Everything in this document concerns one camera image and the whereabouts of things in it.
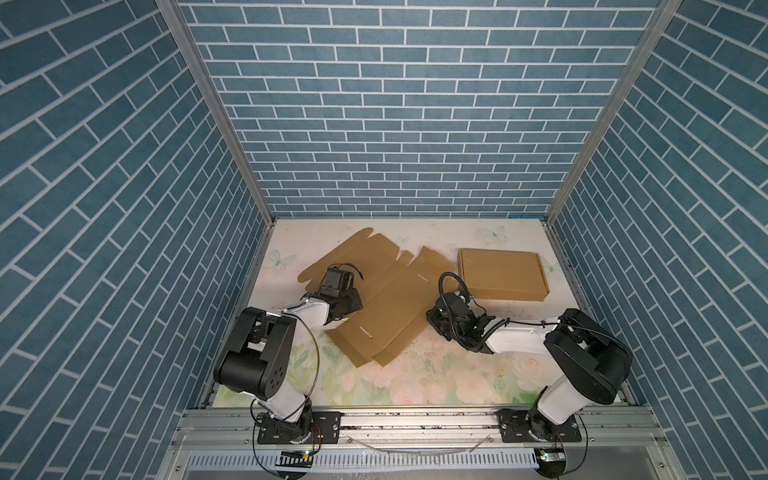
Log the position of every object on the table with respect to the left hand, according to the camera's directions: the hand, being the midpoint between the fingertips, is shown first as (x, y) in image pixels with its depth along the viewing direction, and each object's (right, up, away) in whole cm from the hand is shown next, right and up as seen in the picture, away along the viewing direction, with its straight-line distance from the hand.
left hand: (358, 300), depth 96 cm
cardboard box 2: (+50, +7, +9) cm, 52 cm away
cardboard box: (+12, +1, +1) cm, 12 cm away
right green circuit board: (+52, -34, -22) cm, 66 cm away
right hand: (+20, -2, -5) cm, 20 cm away
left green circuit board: (-12, -35, -24) cm, 44 cm away
